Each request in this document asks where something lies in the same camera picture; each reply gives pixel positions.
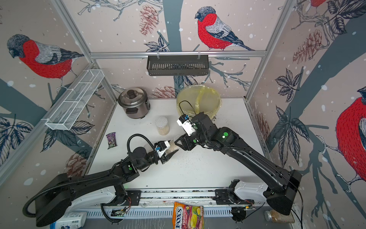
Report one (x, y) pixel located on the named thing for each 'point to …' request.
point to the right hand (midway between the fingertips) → (180, 137)
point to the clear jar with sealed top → (162, 125)
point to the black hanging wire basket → (177, 65)
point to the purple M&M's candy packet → (111, 139)
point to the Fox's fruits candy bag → (188, 216)
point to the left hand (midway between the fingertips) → (176, 142)
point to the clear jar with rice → (173, 147)
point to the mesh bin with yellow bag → (193, 99)
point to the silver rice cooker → (135, 103)
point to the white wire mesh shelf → (61, 119)
